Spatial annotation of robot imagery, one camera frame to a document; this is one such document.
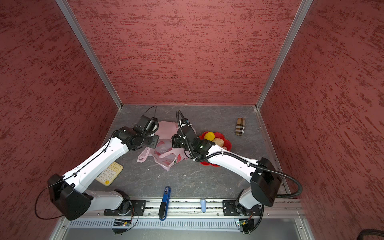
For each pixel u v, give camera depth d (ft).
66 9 2.34
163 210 2.36
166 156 2.80
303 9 2.37
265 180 1.36
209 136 3.00
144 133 1.93
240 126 3.41
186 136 1.83
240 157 1.57
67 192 1.24
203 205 2.39
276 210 2.44
